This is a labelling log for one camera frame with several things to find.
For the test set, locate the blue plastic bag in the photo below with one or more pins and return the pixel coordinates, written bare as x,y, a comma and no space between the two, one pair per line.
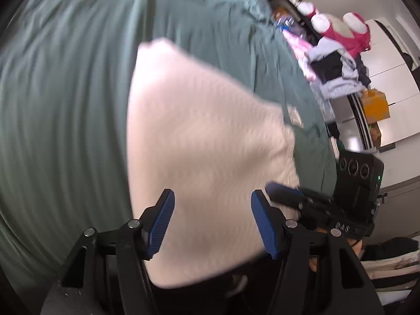
288,23

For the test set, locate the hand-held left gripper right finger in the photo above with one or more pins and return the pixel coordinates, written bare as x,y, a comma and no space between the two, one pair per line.
265,226

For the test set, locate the cardboard box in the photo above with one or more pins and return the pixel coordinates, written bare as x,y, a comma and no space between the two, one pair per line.
375,134

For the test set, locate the pink cloth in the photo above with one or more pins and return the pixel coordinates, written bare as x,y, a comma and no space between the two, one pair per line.
298,44

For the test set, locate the white wardrobe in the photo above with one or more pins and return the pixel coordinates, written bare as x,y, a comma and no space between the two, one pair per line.
393,88

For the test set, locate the grey clothes pile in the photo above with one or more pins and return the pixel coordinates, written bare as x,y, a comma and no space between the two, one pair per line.
328,88

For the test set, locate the cream textured pants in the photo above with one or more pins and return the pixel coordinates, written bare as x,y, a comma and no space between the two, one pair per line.
203,144

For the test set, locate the yellow box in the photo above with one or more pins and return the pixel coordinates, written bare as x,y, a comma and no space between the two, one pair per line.
375,105

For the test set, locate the striped cloth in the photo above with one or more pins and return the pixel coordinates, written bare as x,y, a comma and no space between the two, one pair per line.
393,272

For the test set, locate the person's right hand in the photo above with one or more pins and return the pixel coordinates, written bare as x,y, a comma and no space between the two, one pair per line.
357,247

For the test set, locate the black metal rack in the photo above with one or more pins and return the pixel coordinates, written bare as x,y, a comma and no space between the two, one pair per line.
344,118

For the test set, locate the pink bear plush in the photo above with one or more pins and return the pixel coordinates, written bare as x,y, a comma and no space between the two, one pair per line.
341,36

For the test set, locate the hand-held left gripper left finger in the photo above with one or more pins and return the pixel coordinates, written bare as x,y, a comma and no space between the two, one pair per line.
160,226

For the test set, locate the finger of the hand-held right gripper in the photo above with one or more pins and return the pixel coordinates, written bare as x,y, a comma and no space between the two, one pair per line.
279,190
299,206

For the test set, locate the green duvet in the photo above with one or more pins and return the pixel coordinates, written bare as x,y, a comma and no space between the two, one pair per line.
65,88

